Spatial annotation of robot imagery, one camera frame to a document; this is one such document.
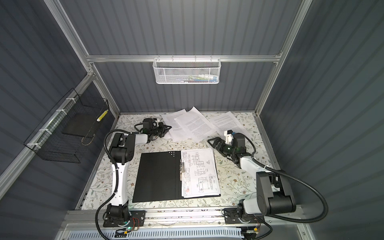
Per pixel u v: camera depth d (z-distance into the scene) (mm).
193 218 754
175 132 1069
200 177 870
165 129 1016
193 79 915
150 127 932
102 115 813
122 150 645
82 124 754
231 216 737
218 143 789
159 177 904
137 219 724
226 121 1156
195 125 1123
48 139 639
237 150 708
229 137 831
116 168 630
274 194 432
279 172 455
